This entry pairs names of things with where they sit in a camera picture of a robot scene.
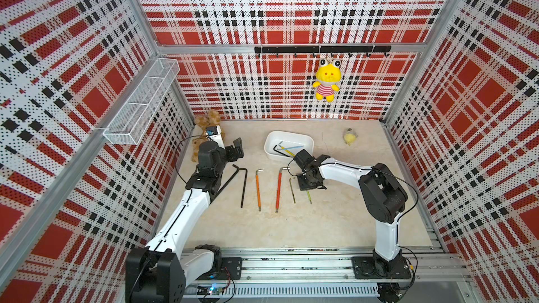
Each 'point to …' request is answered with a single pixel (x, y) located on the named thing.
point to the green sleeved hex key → (309, 197)
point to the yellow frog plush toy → (328, 73)
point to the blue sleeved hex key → (287, 148)
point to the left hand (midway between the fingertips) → (233, 140)
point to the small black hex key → (274, 149)
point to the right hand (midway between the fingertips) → (308, 185)
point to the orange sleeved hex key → (257, 188)
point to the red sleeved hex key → (279, 185)
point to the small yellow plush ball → (349, 138)
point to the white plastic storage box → (282, 146)
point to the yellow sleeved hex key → (285, 150)
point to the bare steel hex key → (293, 195)
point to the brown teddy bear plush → (210, 119)
